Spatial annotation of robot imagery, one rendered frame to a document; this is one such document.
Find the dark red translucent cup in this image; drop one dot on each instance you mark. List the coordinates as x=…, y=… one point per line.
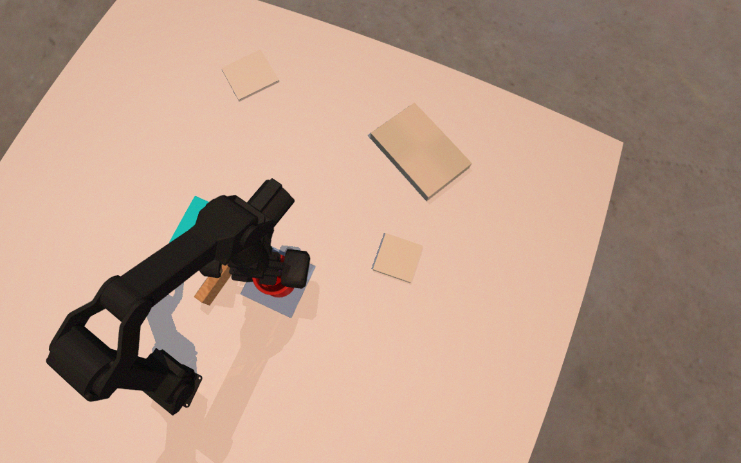
x=278, y=290

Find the beige flat square slab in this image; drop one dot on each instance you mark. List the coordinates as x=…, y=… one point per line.
x=250, y=75

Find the tan flat rectangular block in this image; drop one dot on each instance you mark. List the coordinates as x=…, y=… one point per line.
x=420, y=150

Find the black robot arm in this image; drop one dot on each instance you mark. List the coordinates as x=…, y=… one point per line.
x=227, y=229

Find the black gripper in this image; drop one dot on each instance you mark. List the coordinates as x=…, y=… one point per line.
x=266, y=267

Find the tan flat square tile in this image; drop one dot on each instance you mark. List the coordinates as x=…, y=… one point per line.
x=398, y=258

